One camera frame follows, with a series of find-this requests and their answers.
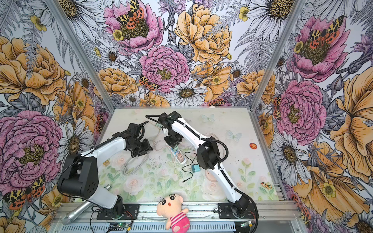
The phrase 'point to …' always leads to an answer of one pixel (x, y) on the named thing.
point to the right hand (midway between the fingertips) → (176, 148)
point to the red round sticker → (253, 145)
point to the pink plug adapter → (180, 158)
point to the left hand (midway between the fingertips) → (149, 154)
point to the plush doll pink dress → (170, 207)
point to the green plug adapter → (176, 148)
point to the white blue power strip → (175, 154)
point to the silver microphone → (67, 218)
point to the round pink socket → (210, 176)
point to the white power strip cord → (133, 172)
